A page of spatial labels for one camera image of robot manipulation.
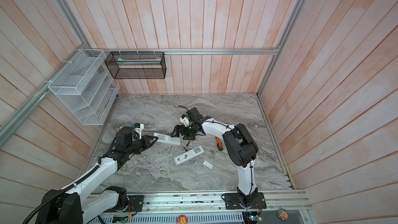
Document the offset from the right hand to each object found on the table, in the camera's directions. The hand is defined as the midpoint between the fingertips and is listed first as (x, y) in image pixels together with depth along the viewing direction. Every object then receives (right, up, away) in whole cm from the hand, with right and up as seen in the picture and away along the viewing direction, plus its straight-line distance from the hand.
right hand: (176, 136), depth 90 cm
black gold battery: (+6, -5, +3) cm, 9 cm away
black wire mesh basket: (-29, +47, +14) cm, 57 cm away
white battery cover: (+18, -15, -4) cm, 24 cm away
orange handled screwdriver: (+25, -5, +2) cm, 26 cm away
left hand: (-10, -1, -7) cm, 12 cm away
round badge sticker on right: (+52, -32, -20) cm, 64 cm away
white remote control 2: (+7, -10, -2) cm, 13 cm away
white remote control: (-5, -1, -2) cm, 6 cm away
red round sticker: (+5, -34, -21) cm, 40 cm away
